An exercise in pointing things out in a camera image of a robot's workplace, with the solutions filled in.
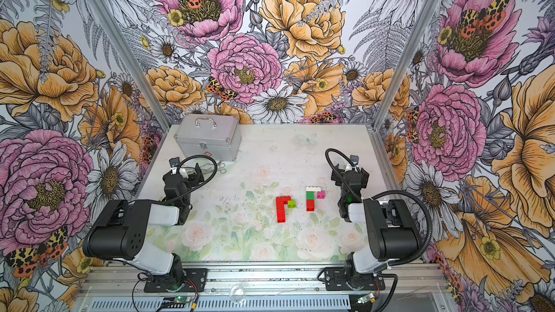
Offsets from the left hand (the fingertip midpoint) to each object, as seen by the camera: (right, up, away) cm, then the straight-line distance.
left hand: (187, 171), depth 93 cm
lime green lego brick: (+44, -13, -3) cm, 46 cm away
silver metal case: (+11, +15, +4) cm, 20 cm away
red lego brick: (+52, -13, -4) cm, 53 cm away
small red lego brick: (+40, -14, -4) cm, 42 cm away
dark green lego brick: (+52, -10, +2) cm, 53 cm away
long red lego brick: (+40, -12, -2) cm, 42 cm away
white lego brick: (+54, -8, +3) cm, 54 cm away
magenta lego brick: (+57, -10, 0) cm, 58 cm away
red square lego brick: (+40, -17, -6) cm, 44 cm away
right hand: (+68, +1, +1) cm, 68 cm away
